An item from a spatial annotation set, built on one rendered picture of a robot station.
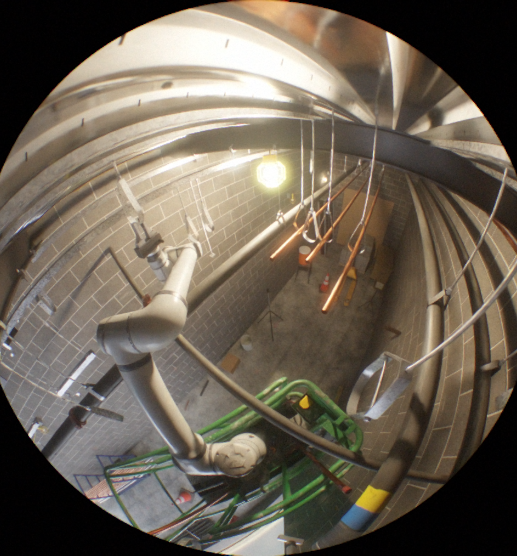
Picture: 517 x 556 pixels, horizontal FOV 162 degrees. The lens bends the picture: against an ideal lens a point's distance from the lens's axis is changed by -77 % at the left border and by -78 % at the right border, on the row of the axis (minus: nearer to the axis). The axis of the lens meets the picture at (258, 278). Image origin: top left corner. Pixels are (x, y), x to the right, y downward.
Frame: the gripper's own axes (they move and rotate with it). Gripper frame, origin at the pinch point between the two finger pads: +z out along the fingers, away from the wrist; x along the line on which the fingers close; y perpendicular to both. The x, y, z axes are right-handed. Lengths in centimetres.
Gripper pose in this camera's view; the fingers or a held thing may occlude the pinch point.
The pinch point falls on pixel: (138, 224)
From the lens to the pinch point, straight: 82.2
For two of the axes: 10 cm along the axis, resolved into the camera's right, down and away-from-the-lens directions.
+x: -3.8, 6.9, -6.1
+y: 9.2, 2.1, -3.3
